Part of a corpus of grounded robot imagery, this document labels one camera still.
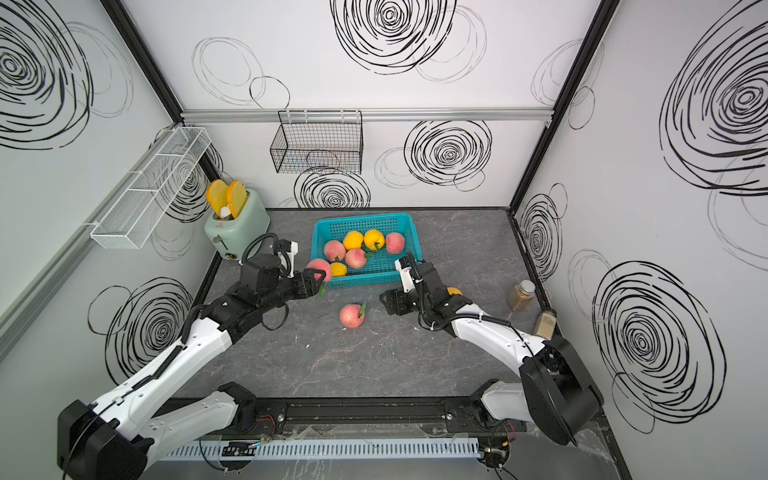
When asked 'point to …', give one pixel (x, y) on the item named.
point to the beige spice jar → (545, 324)
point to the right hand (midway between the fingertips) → (391, 295)
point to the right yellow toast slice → (237, 197)
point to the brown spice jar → (521, 296)
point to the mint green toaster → (231, 236)
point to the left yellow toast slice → (218, 195)
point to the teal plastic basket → (380, 267)
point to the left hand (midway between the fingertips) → (317, 274)
